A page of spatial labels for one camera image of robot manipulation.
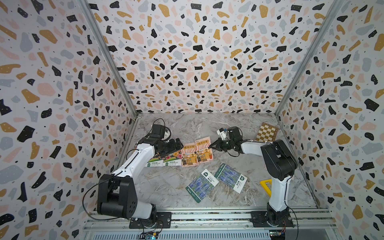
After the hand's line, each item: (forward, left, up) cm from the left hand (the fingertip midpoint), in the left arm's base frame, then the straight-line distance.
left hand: (179, 147), depth 86 cm
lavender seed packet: (-17, -13, -14) cm, 26 cm away
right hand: (+5, -19, -7) cm, 21 cm away
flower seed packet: (0, +4, -13) cm, 13 cm away
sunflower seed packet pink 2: (+2, -14, -10) cm, 18 cm away
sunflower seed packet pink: (+2, -5, -14) cm, 15 cm away
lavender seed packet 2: (-13, -30, -13) cm, 36 cm away
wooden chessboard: (+19, -61, -11) cm, 64 cm away
